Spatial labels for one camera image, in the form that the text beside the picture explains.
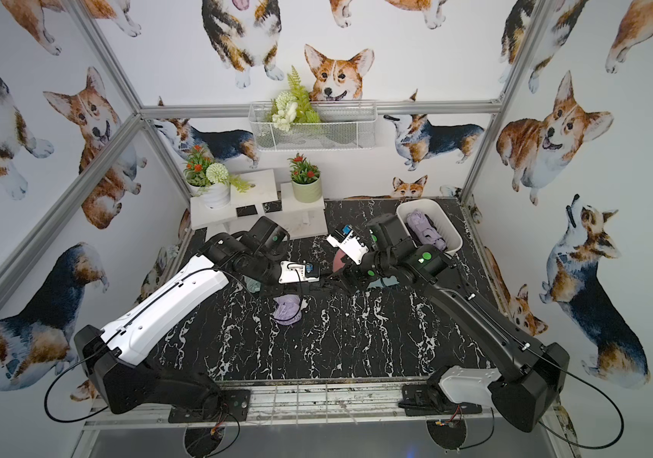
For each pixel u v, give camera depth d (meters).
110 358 0.39
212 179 0.88
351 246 0.61
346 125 0.92
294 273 0.62
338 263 0.89
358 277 0.61
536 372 0.38
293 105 0.78
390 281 0.95
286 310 0.86
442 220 1.00
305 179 0.90
